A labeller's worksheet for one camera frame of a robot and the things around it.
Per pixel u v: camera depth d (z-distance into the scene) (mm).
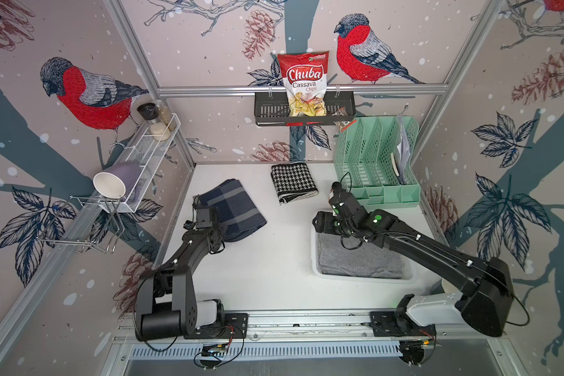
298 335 728
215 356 709
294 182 1074
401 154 925
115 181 608
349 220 573
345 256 834
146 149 837
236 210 1003
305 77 810
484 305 388
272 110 951
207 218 711
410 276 751
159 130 835
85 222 584
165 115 854
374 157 1180
